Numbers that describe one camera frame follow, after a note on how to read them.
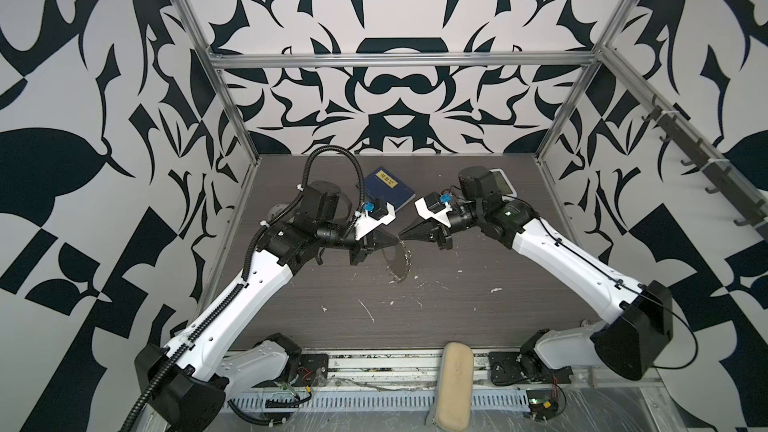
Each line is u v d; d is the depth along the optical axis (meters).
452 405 0.68
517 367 0.74
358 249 0.57
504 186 1.08
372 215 0.55
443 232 0.60
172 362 0.37
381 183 1.11
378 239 0.60
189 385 0.36
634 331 0.39
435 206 0.54
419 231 0.62
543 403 0.71
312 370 0.73
